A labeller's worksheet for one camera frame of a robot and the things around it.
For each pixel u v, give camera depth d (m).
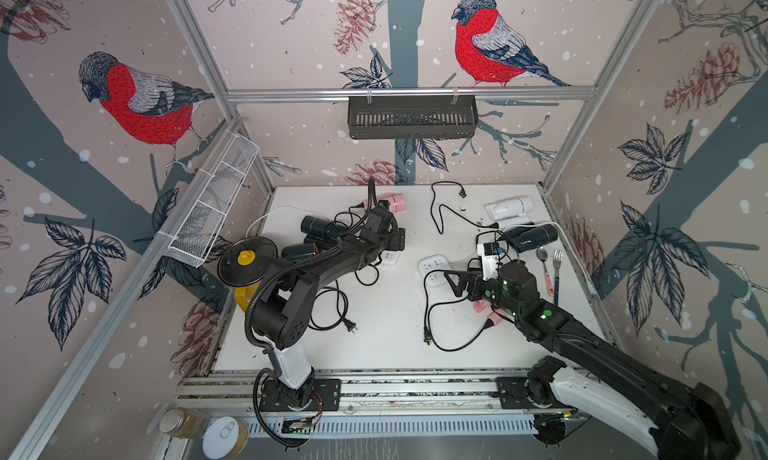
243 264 0.83
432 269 0.93
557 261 0.98
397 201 1.10
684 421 0.40
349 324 0.85
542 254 1.00
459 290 0.71
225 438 0.64
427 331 0.83
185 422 0.63
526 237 0.98
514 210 1.08
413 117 1.04
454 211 1.10
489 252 0.69
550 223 1.05
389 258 0.97
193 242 0.83
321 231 1.03
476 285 0.69
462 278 0.69
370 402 0.73
